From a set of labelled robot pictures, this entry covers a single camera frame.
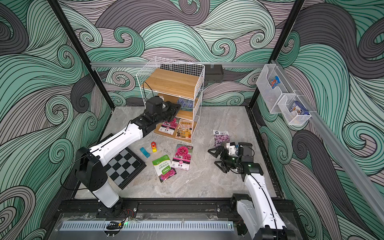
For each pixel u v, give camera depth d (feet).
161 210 2.44
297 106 2.16
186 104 2.90
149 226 2.29
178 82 2.51
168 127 3.49
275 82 2.73
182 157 3.02
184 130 3.42
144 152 3.11
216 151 2.28
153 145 3.14
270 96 2.78
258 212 1.43
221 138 3.31
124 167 2.75
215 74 3.12
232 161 2.19
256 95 3.73
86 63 3.03
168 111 2.25
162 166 2.88
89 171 1.42
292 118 2.24
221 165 2.33
